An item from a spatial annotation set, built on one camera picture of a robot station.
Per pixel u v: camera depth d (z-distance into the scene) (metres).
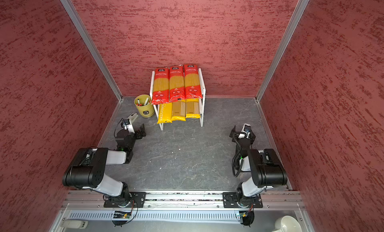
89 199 0.76
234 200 0.74
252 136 0.81
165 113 0.88
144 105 1.02
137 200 0.74
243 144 0.66
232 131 0.84
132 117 1.04
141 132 0.86
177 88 0.77
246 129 0.76
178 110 0.89
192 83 0.79
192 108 0.89
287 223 0.63
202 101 0.83
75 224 0.64
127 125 0.78
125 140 0.71
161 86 0.78
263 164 0.48
